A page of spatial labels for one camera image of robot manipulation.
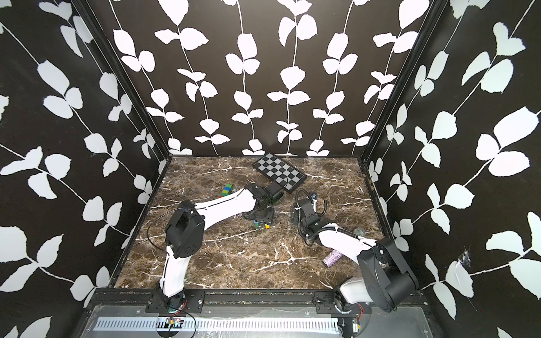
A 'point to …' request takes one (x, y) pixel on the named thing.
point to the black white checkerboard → (279, 172)
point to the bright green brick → (228, 185)
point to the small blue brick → (227, 189)
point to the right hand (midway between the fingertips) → (299, 209)
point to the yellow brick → (267, 227)
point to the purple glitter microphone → (333, 256)
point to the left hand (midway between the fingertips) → (266, 217)
